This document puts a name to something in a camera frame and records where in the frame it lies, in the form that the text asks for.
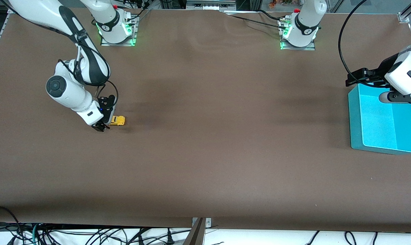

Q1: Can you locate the teal plastic storage bin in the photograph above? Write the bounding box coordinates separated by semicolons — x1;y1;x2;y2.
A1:
347;83;411;155

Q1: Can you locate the grey metal equipment box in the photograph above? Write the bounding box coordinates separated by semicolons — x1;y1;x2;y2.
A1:
186;0;237;11

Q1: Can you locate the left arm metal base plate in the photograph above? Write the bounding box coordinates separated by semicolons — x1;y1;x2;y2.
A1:
279;19;316;51

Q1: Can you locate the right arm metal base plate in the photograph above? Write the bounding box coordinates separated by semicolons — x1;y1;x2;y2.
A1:
100;15;138;47

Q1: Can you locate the short black base cable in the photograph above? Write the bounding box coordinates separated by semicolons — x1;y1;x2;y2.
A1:
258;10;282;21

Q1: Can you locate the black cable bundle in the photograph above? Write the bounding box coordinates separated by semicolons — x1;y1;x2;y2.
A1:
123;0;152;21

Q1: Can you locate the long black base cable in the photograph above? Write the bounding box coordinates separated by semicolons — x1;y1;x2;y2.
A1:
230;14;286;29

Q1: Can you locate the black curved floor cable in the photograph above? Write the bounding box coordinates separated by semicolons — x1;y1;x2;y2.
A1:
0;205;23;245

